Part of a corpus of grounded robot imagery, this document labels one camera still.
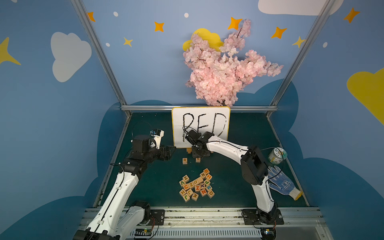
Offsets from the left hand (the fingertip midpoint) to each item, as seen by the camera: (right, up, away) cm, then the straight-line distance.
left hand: (170, 145), depth 77 cm
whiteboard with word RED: (+26, +14, +11) cm, 31 cm away
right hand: (+16, -7, +15) cm, 23 cm away
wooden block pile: (+11, -25, +5) cm, 28 cm away
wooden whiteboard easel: (+10, -5, +15) cm, 18 cm away
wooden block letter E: (+15, -12, +16) cm, 25 cm away
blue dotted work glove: (+65, -24, +7) cm, 70 cm away
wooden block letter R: (+7, -12, +16) cm, 21 cm away
